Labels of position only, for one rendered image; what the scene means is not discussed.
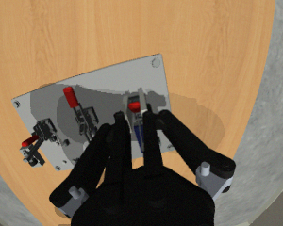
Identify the blue rectangular plate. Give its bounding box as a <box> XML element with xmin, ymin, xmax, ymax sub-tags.
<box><xmin>134</xmin><ymin>122</ymin><xmax>143</xmax><ymax>152</ymax></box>

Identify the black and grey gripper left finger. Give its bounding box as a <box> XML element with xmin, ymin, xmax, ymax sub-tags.
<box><xmin>49</xmin><ymin>95</ymin><xmax>132</xmax><ymax>218</ymax></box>

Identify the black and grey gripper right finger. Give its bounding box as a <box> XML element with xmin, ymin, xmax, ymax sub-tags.
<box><xmin>139</xmin><ymin>92</ymin><xmax>236</xmax><ymax>208</ymax></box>

